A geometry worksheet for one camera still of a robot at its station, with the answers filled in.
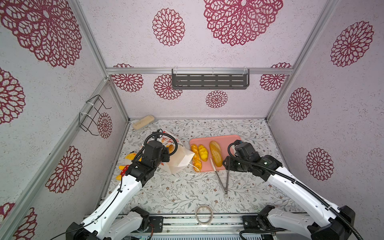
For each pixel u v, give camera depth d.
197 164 0.92
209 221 0.75
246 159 0.56
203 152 0.97
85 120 0.73
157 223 0.73
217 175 0.88
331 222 0.38
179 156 0.93
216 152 0.95
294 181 0.45
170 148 1.00
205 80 0.98
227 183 0.87
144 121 1.17
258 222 0.66
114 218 0.44
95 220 0.40
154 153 0.53
